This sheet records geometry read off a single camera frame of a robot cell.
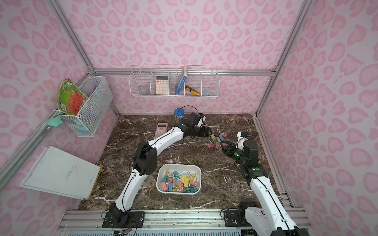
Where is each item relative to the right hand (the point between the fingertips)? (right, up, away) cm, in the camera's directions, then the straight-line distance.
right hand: (222, 142), depth 79 cm
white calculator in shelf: (-36, +35, +16) cm, 52 cm away
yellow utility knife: (-16, +32, +19) cm, 41 cm away
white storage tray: (-22, -22, +5) cm, 31 cm away
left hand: (-7, +7, +18) cm, 20 cm away
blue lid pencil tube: (-25, +17, +17) cm, 34 cm away
